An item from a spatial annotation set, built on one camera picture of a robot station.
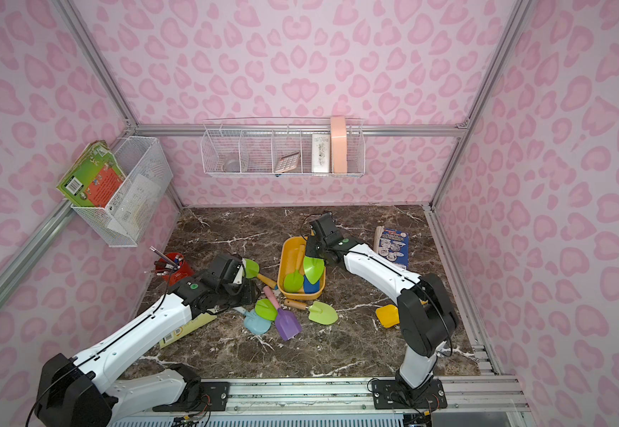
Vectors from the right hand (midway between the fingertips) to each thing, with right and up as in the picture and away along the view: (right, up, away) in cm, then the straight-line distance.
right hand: (309, 244), depth 88 cm
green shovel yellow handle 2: (+3, -22, 0) cm, 22 cm away
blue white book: (+33, -2, +15) cm, 36 cm away
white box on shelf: (+4, +31, +4) cm, 32 cm away
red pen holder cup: (-47, -8, +4) cm, 48 cm away
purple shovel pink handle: (-7, -25, -3) cm, 26 cm away
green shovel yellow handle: (+2, -7, -3) cm, 8 cm away
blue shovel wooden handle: (0, -15, +4) cm, 16 cm away
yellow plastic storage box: (-7, -6, +13) cm, 16 cm away
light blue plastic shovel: (-18, -25, -3) cm, 31 cm away
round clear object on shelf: (-27, +27, +5) cm, 39 cm away
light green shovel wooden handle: (-6, -14, +7) cm, 17 cm away
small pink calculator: (-8, +28, +6) cm, 30 cm away
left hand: (-15, -13, -7) cm, 22 cm away
